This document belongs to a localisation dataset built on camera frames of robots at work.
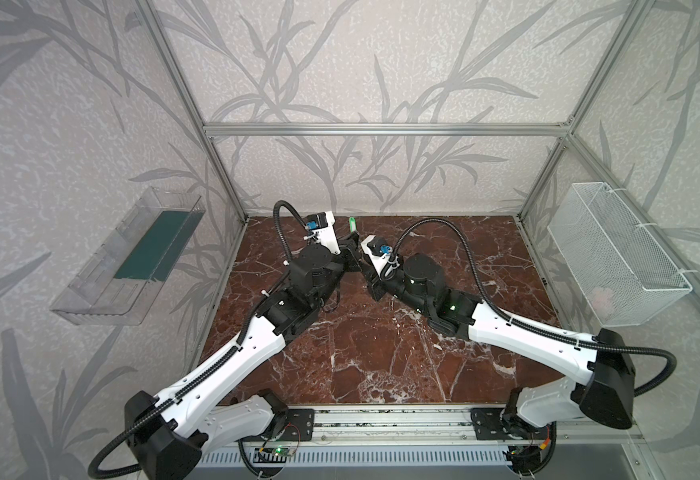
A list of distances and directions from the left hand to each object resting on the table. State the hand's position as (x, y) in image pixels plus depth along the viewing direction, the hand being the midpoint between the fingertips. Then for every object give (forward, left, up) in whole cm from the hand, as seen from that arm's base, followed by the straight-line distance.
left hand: (365, 226), depth 67 cm
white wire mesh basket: (-11, -55, -2) cm, 56 cm away
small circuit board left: (-40, +18, -35) cm, 56 cm away
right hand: (-3, +1, -5) cm, 5 cm away
